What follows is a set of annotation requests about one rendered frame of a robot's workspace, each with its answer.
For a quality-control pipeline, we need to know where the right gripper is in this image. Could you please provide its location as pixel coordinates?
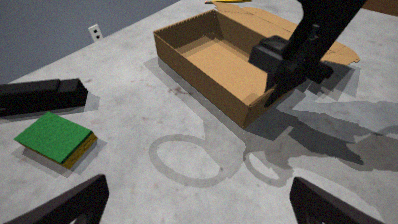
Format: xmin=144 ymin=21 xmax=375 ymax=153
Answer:
xmin=259 ymin=9 xmax=346 ymax=107

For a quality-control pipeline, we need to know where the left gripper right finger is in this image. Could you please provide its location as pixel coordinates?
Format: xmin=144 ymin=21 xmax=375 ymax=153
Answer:
xmin=289 ymin=177 xmax=384 ymax=224

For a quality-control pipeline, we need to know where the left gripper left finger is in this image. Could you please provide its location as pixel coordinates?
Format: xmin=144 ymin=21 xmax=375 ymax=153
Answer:
xmin=4 ymin=174 xmax=109 ymax=224

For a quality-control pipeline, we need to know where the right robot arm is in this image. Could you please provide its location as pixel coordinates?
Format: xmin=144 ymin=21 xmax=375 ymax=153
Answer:
xmin=248 ymin=0 xmax=367 ymax=77

